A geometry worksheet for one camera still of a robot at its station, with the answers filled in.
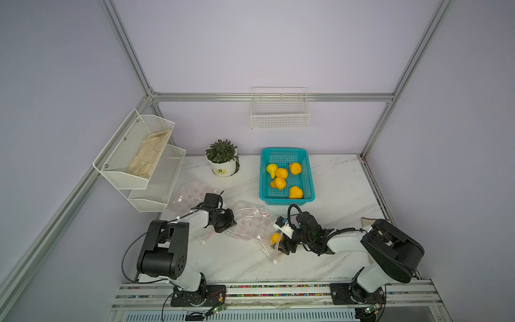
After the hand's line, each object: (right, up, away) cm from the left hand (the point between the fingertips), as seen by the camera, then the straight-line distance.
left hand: (235, 224), depth 92 cm
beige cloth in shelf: (-34, +32, -12) cm, 48 cm away
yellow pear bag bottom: (+18, -3, -11) cm, 21 cm away
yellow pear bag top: (+21, +19, +9) cm, 29 cm away
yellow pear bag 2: (+29, +14, +6) cm, 33 cm away
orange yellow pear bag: (+31, +27, +16) cm, 43 cm away
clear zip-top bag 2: (+9, 0, +1) cm, 9 cm away
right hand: (+20, -6, -4) cm, 21 cm away
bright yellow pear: (+17, +27, +15) cm, 35 cm away
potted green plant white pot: (-7, +32, +4) cm, 32 cm away
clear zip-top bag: (-24, +13, +9) cm, 29 cm away
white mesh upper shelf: (-39, +30, -16) cm, 52 cm away
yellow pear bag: (+23, +24, +14) cm, 36 cm away
